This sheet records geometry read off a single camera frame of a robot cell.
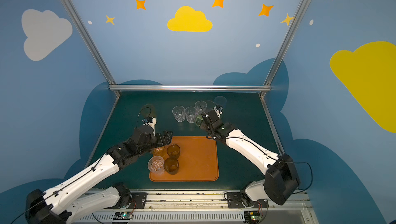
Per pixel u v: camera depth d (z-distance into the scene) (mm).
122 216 705
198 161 864
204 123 742
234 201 749
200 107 1079
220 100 1009
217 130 602
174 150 869
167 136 690
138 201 737
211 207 737
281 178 413
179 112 1048
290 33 865
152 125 686
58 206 395
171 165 826
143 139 566
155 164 861
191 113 1050
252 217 712
